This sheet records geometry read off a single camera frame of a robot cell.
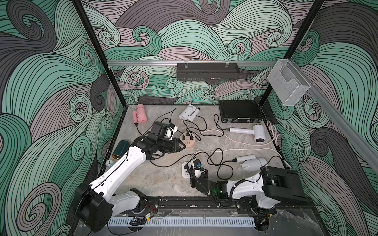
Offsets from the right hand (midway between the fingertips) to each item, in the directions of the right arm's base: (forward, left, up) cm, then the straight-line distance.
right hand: (187, 171), depth 79 cm
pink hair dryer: (+42, +36, -1) cm, 55 cm away
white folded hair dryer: (+45, -3, -3) cm, 45 cm away
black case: (+54, -45, -11) cm, 71 cm away
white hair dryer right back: (+28, -48, -1) cm, 56 cm away
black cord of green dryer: (+4, +1, -2) cm, 4 cm away
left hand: (+8, +2, +13) cm, 16 cm away
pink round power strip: (+22, -1, -3) cm, 23 cm away
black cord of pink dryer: (+37, +38, -5) cm, 53 cm away
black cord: (+9, -29, -7) cm, 31 cm away
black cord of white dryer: (+27, -15, -6) cm, 32 cm away
